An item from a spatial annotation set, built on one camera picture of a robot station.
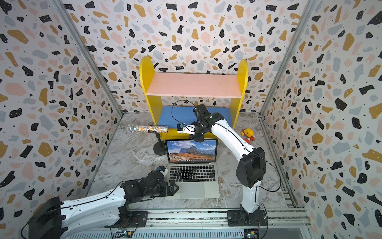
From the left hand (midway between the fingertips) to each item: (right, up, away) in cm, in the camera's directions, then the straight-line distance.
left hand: (176, 190), depth 79 cm
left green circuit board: (-22, -17, -9) cm, 29 cm away
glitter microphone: (-25, +32, +5) cm, 41 cm away
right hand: (+8, +29, +5) cm, 31 cm away
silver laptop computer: (+8, +8, +13) cm, 18 cm away
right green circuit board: (+38, -18, -7) cm, 43 cm away
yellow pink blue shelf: (-8, +56, +34) cm, 67 cm away
